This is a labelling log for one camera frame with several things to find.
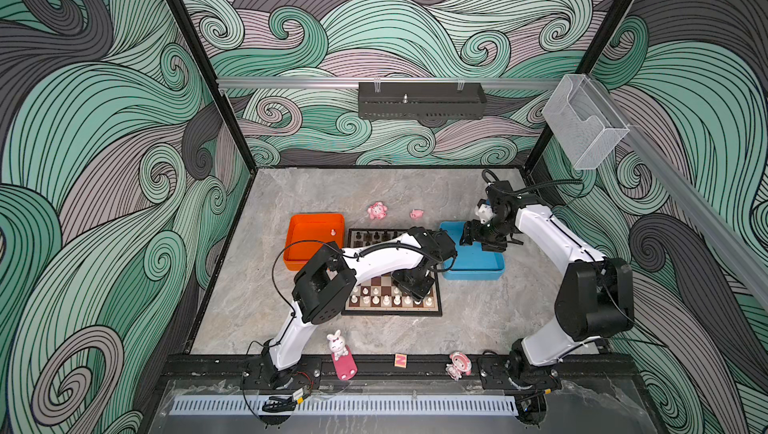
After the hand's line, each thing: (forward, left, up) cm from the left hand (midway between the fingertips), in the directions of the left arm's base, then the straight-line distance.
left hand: (413, 293), depth 83 cm
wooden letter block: (-16, +4, -3) cm, 17 cm away
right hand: (+13, -18, +6) cm, 23 cm away
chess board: (0, +9, -2) cm, 9 cm away
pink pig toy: (+30, -3, -3) cm, 30 cm away
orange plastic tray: (+22, +35, -5) cm, 42 cm away
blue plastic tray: (+11, -19, -2) cm, 23 cm away
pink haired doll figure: (-17, -11, -1) cm, 20 cm away
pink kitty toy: (+30, +11, -2) cm, 32 cm away
